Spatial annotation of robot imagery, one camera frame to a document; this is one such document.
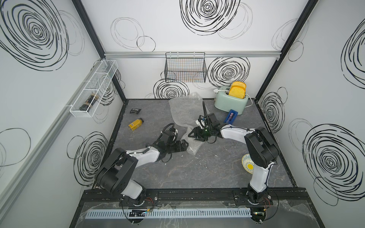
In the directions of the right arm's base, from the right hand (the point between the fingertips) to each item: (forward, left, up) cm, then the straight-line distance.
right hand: (191, 136), depth 90 cm
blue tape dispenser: (+18, -29, -2) cm, 34 cm away
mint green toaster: (+27, -24, +5) cm, 37 cm away
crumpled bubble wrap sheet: (+27, +3, -6) cm, 28 cm away
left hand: (-5, +5, -2) cm, 7 cm away
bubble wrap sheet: (-6, -2, 0) cm, 6 cm away
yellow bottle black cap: (+11, +40, -3) cm, 41 cm away
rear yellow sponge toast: (+35, -34, +15) cm, 51 cm away
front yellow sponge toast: (+30, -32, +12) cm, 45 cm away
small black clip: (+25, +44, -4) cm, 50 cm away
